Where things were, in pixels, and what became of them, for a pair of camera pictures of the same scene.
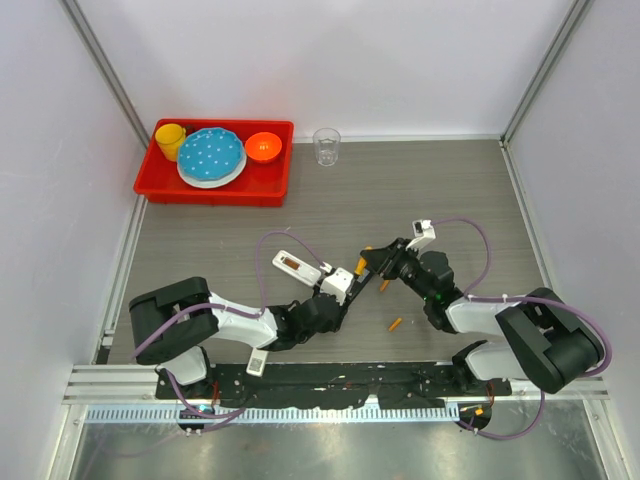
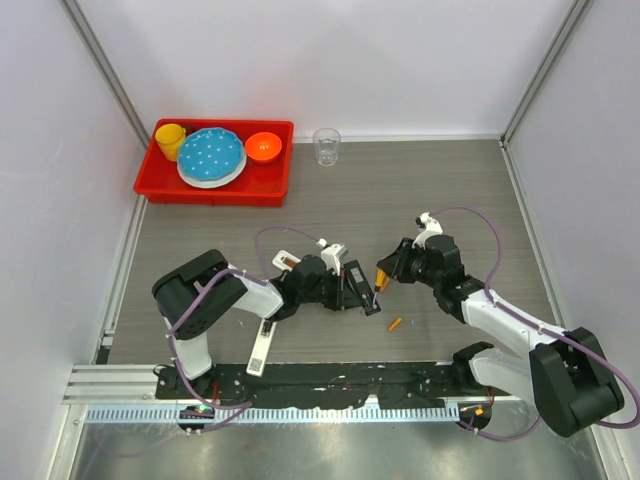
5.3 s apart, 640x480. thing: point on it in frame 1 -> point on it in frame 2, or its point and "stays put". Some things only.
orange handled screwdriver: (362, 263) -> (381, 282)
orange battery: (396, 323) stays put
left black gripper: (334, 324) -> (343, 296)
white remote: (257, 361) stays put
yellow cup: (169, 138) stays put
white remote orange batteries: (296, 268) stays put
